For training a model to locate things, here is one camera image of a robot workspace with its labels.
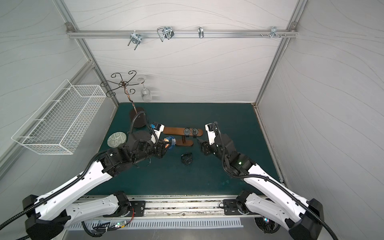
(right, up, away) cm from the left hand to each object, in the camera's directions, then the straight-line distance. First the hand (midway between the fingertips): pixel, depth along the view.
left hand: (168, 143), depth 69 cm
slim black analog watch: (+8, +3, +17) cm, 19 cm away
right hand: (+17, +2, +4) cm, 18 cm away
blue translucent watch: (+1, +1, +3) cm, 3 cm away
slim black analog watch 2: (+12, +4, +16) cm, 20 cm away
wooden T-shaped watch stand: (+3, +4, +17) cm, 18 cm away
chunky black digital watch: (+8, -12, +17) cm, 22 cm away
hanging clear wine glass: (-20, +28, +29) cm, 45 cm away
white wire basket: (-51, +9, 0) cm, 51 cm away
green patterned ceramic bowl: (-40, -2, +29) cm, 50 cm away
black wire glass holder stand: (-28, +10, +40) cm, 49 cm away
